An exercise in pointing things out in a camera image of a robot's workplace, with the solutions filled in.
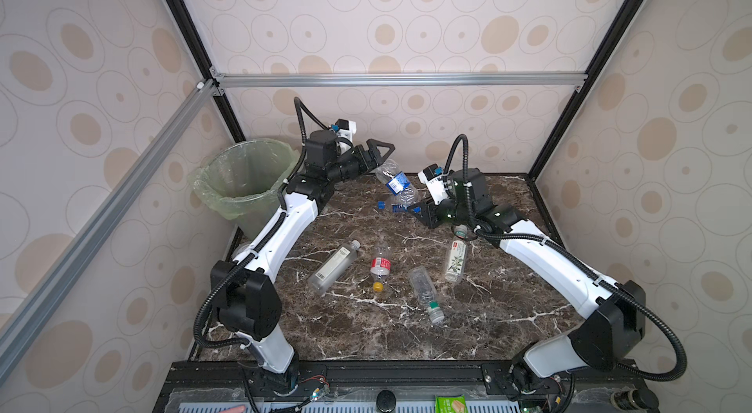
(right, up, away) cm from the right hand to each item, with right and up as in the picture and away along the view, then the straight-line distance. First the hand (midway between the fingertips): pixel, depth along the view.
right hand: (414, 205), depth 78 cm
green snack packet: (+7, -47, -8) cm, 48 cm away
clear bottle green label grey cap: (+15, -17, +12) cm, 26 cm away
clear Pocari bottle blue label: (-5, +6, -5) cm, 9 cm away
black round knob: (-8, -42, -14) cm, 45 cm away
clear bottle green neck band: (+5, -26, +11) cm, 29 cm away
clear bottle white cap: (-24, -19, +12) cm, 33 cm away
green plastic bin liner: (-54, +10, +16) cm, 57 cm away
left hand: (-5, +14, -6) cm, 16 cm away
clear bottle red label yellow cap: (-9, -18, +11) cm, 23 cm away
